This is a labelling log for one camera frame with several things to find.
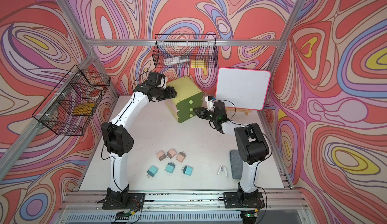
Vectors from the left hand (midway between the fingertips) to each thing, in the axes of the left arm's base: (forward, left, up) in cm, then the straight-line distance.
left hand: (174, 93), depth 91 cm
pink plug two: (-30, +1, -20) cm, 36 cm away
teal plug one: (-39, +11, -22) cm, 46 cm away
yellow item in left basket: (-20, +41, +8) cm, 47 cm away
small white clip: (-38, -28, -21) cm, 52 cm away
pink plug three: (-31, -5, -21) cm, 38 cm away
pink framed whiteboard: (+10, -46, -4) cm, 47 cm away
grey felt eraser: (-36, -36, -20) cm, 55 cm away
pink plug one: (-31, +7, -21) cm, 38 cm away
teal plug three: (-39, -9, -21) cm, 45 cm away
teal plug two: (-37, +1, -22) cm, 43 cm away
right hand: (-7, -13, -10) cm, 18 cm away
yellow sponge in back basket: (+14, -15, +12) cm, 24 cm away
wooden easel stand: (+1, -49, -17) cm, 52 cm away
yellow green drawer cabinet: (-3, -9, -1) cm, 10 cm away
